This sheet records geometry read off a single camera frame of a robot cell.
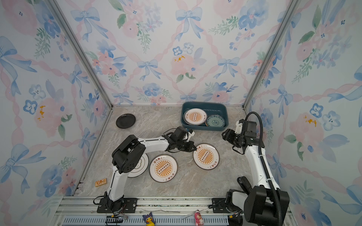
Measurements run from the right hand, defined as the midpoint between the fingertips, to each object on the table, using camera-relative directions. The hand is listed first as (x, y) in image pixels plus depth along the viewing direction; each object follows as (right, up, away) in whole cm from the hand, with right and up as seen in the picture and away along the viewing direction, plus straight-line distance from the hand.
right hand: (227, 134), depth 83 cm
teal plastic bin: (-3, +18, +34) cm, 39 cm away
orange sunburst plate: (-17, +11, +27) cm, 33 cm away
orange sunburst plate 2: (-11, -15, +7) cm, 20 cm away
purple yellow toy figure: (-42, -40, -15) cm, 60 cm away
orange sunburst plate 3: (-38, -21, +3) cm, 44 cm away
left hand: (-16, -10, +8) cm, 20 cm away
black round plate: (-71, +8, +27) cm, 76 cm away
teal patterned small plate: (-1, +8, +25) cm, 27 cm away
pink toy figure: (-18, -40, -16) cm, 47 cm away
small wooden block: (-73, -27, -3) cm, 78 cm away
